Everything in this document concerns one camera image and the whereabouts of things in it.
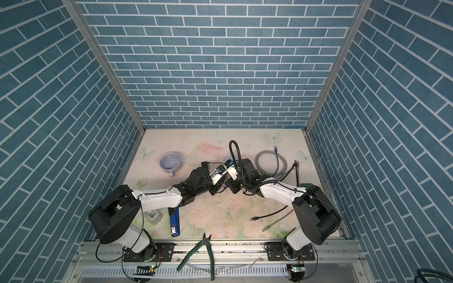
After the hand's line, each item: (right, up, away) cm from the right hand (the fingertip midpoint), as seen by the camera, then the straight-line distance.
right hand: (225, 180), depth 87 cm
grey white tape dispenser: (-32, -15, -8) cm, 36 cm away
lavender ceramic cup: (-33, +8, +14) cm, 37 cm away
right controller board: (+32, -36, -13) cm, 49 cm away
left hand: (-1, +1, +1) cm, 2 cm away
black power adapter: (-12, +6, +13) cm, 19 cm away
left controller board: (-31, -34, -15) cm, 48 cm away
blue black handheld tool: (-23, -15, -6) cm, 28 cm away
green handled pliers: (-8, -25, -10) cm, 28 cm away
